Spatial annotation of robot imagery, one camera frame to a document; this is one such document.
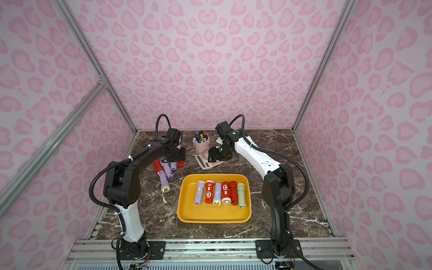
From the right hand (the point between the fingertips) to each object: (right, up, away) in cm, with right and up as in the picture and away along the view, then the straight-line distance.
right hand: (214, 158), depth 86 cm
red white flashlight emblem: (+6, -18, 0) cm, 18 cm away
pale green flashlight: (+14, -18, +1) cm, 23 cm away
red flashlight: (-19, -3, +6) cm, 20 cm away
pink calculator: (-7, -4, +14) cm, 16 cm away
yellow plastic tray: (-13, -27, -1) cm, 30 cm away
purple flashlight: (-8, -15, +5) cm, 17 cm away
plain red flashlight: (+10, -15, +4) cm, 18 cm away
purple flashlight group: (+1, -20, 0) cm, 20 cm away
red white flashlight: (-3, -17, +2) cm, 17 cm away
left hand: (-17, 0, +11) cm, 20 cm away
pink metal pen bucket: (-8, +5, +18) cm, 20 cm away
